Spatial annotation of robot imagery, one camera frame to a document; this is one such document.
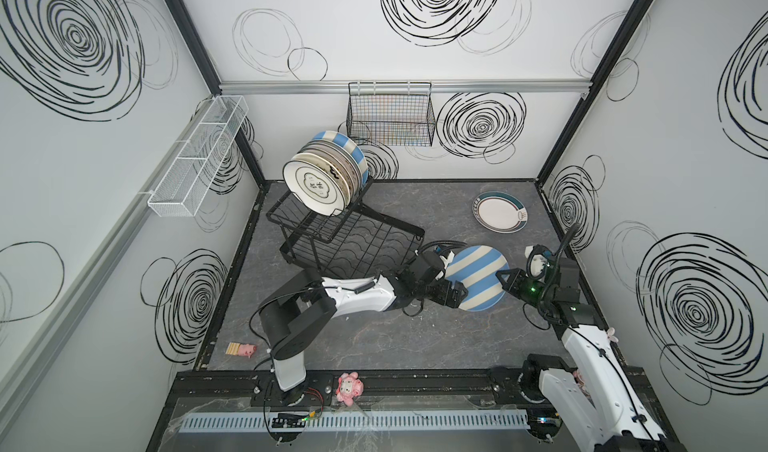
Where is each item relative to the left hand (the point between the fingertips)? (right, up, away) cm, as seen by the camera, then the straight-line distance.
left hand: (460, 290), depth 81 cm
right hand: (+9, +5, -1) cm, 10 cm away
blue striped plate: (+6, +5, +7) cm, 11 cm away
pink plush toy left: (-29, -20, -10) cm, 37 cm away
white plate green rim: (+22, +21, +30) cm, 43 cm away
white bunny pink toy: (+36, -9, -8) cm, 37 cm away
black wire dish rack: (-30, +11, +18) cm, 36 cm away
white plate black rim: (-39, +29, -2) cm, 49 cm away
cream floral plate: (-32, +31, -6) cm, 45 cm away
